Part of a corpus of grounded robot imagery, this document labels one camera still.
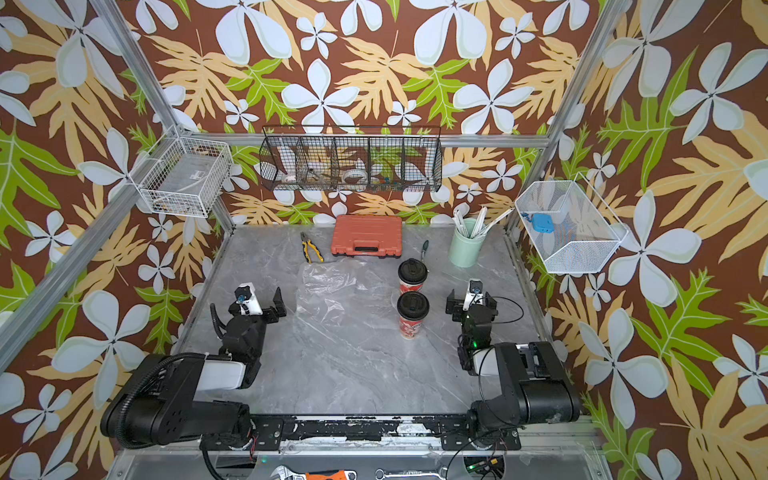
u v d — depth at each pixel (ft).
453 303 2.79
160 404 1.42
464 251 3.42
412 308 2.55
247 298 2.41
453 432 2.42
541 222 2.82
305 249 3.66
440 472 2.25
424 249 3.67
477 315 2.30
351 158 3.20
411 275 2.79
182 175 2.82
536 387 1.45
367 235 3.73
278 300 2.73
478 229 3.33
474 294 2.50
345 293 3.23
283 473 2.23
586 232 2.57
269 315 2.60
